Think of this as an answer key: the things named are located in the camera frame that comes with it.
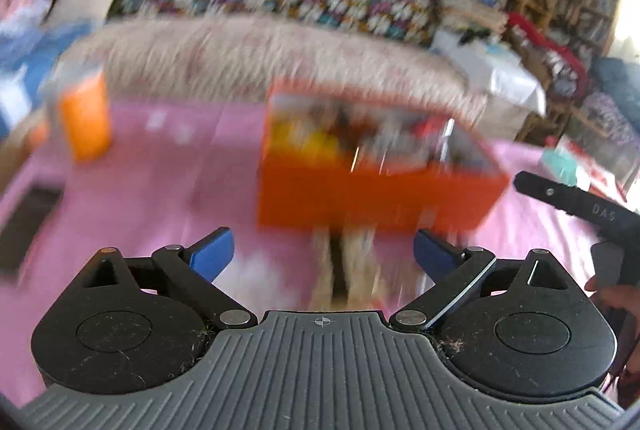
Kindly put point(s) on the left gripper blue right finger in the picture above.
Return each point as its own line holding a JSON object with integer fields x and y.
{"x": 456, "y": 274}

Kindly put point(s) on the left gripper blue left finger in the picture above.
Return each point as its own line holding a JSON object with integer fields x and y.
{"x": 190, "y": 272}

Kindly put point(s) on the clear bag of fried snacks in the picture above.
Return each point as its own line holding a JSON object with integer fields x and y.
{"x": 349, "y": 273}

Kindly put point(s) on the orange cardboard box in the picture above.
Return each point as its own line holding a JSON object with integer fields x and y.
{"x": 355, "y": 159}

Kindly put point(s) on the person right hand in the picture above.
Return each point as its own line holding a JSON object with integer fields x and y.
{"x": 626, "y": 298}

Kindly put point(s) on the teal tissue pack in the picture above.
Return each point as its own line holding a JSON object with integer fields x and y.
{"x": 560, "y": 166}

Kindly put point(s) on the wooden chair with clothes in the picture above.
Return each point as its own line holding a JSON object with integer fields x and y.
{"x": 562, "y": 75}

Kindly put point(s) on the black smartphone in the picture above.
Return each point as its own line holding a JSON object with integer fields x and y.
{"x": 22, "y": 227}

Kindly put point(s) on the white cloth covered side table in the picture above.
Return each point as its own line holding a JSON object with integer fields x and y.
{"x": 512, "y": 92}

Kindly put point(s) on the orange cylindrical canister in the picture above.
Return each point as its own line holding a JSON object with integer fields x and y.
{"x": 79, "y": 100}

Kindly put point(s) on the sofa with quilted cover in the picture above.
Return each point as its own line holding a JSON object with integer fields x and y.
{"x": 237, "y": 56}

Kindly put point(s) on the stack of books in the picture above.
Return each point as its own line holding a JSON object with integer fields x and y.
{"x": 484, "y": 17}

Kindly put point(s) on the right floral cushion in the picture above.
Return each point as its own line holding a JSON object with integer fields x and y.
{"x": 409, "y": 21}

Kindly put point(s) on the blue striped blanket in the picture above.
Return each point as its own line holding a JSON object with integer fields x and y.
{"x": 27, "y": 58}

